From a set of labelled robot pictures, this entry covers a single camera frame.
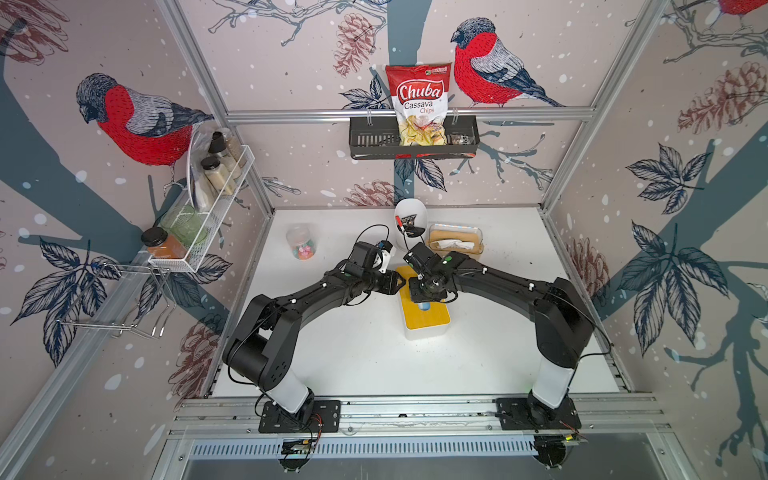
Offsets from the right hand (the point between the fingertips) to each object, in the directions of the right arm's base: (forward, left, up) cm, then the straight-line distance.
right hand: (414, 295), depth 88 cm
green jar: (+2, +57, +28) cm, 63 cm away
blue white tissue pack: (-4, -3, 0) cm, 5 cm away
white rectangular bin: (-8, 0, +1) cm, 8 cm away
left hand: (+4, +3, +4) cm, 7 cm away
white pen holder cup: (+29, +1, 0) cm, 29 cm away
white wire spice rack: (-6, +53, +29) cm, 60 cm away
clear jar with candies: (+18, +39, +1) cm, 43 cm away
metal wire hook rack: (-18, +58, +30) cm, 67 cm away
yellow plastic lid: (-8, 0, +2) cm, 9 cm away
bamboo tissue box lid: (+24, -18, 0) cm, 30 cm away
